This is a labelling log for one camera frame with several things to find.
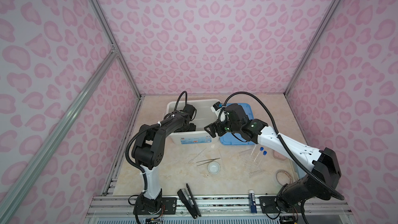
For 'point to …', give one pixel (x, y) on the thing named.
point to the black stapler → (186, 196)
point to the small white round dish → (213, 167)
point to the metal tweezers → (208, 160)
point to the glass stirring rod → (197, 155)
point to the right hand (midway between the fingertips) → (211, 123)
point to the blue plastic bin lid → (231, 138)
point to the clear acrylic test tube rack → (247, 157)
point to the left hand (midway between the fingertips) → (187, 129)
